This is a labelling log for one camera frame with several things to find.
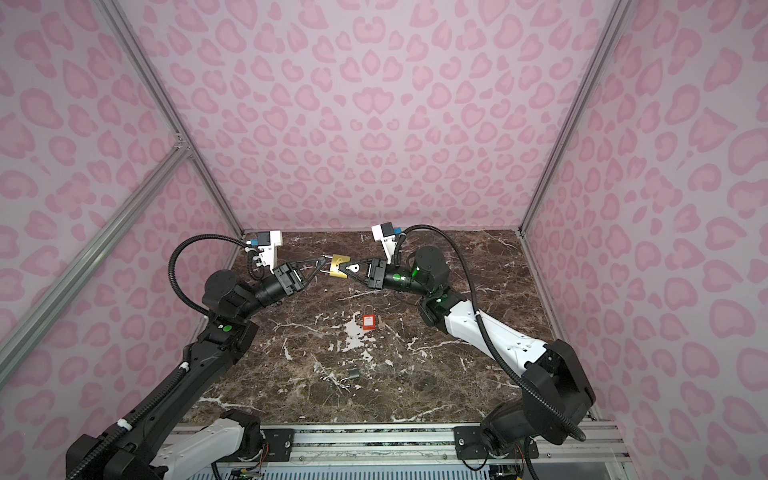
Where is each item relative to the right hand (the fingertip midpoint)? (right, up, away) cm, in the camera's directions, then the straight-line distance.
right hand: (343, 272), depth 62 cm
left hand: (-3, +2, 0) cm, 4 cm away
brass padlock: (-2, 0, +2) cm, 3 cm away
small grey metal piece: (-1, -29, +22) cm, 37 cm away
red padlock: (+3, -17, +31) cm, 35 cm away
